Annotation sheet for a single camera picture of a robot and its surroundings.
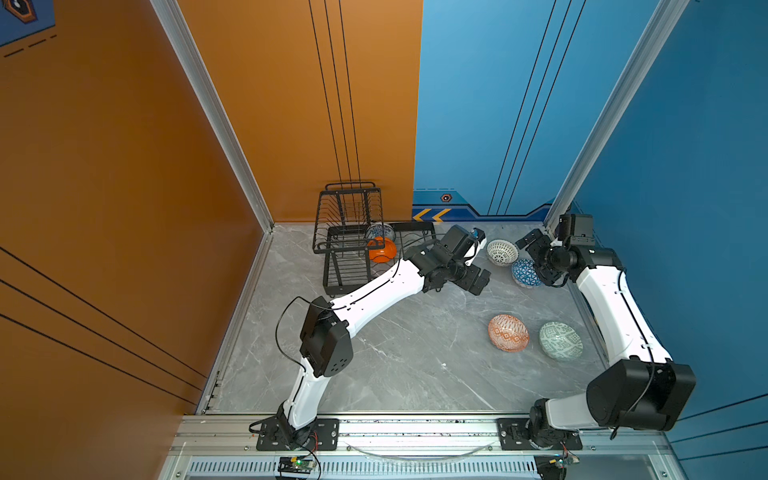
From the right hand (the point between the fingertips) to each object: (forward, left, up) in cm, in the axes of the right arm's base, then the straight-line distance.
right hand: (521, 252), depth 82 cm
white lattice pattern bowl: (+18, -4, -21) cm, 27 cm away
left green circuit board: (-46, +59, -24) cm, 78 cm away
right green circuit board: (-46, -2, -24) cm, 52 cm away
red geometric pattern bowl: (-14, +1, -22) cm, 26 cm away
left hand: (-6, +12, -2) cm, 14 cm away
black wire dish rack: (+7, +47, -3) cm, 47 cm away
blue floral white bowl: (+25, +41, -16) cm, 51 cm away
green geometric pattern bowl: (-16, -14, -22) cm, 30 cm away
